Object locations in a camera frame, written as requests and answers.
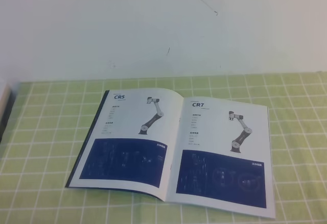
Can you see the green checked tablecloth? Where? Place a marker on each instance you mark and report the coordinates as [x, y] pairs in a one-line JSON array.
[[49, 122]]

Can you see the robot catalogue book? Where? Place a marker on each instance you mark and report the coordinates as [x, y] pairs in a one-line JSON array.
[[196, 150]]

